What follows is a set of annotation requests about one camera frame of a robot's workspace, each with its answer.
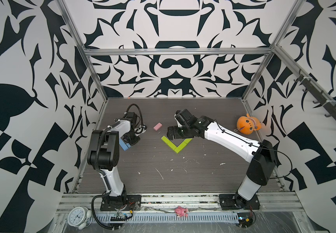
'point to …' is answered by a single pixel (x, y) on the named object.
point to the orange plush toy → (246, 125)
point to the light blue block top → (124, 145)
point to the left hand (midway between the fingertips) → (129, 138)
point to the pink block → (157, 126)
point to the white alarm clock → (79, 217)
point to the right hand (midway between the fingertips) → (172, 132)
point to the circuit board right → (245, 219)
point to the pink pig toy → (181, 212)
